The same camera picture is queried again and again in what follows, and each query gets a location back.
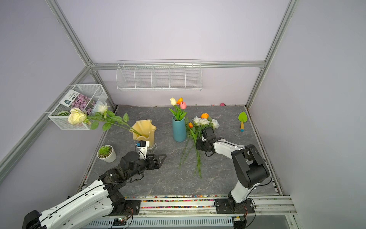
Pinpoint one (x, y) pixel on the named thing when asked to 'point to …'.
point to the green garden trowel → (243, 118)
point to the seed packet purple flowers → (75, 99)
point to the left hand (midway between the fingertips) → (161, 157)
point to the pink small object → (222, 104)
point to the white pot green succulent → (107, 153)
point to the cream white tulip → (173, 102)
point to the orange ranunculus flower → (204, 115)
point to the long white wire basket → (182, 75)
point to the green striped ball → (64, 113)
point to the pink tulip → (183, 105)
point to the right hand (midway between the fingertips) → (197, 144)
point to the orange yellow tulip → (179, 100)
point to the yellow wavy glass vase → (144, 130)
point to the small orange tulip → (190, 125)
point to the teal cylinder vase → (179, 130)
